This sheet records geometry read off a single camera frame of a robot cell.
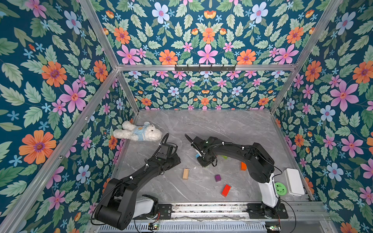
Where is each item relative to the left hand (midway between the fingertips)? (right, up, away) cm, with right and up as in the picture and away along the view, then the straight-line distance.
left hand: (180, 158), depth 89 cm
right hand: (+17, -1, +1) cm, 17 cm away
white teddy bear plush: (-22, +16, +5) cm, 28 cm away
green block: (+23, +8, -28) cm, 37 cm away
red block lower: (+27, -15, -10) cm, 32 cm away
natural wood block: (+4, -7, -5) cm, 10 cm away
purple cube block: (+23, -10, -5) cm, 25 cm away
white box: (+64, -11, -11) cm, 66 cm away
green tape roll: (+55, -13, -13) cm, 58 cm away
